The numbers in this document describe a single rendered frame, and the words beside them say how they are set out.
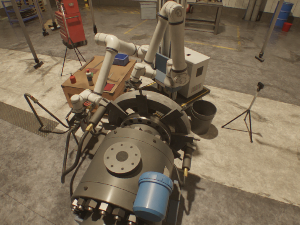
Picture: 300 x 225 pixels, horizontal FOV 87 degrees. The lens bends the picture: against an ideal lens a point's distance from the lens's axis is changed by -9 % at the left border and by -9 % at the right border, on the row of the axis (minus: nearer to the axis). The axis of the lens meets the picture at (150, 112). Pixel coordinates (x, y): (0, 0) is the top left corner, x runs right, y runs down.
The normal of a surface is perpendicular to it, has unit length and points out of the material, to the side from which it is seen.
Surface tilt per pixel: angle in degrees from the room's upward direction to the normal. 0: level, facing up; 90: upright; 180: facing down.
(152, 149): 29
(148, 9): 90
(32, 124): 0
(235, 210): 0
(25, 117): 0
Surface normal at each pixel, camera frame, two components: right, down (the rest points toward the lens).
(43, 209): 0.00, -0.74
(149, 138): 0.36, -0.62
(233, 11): -0.36, 0.63
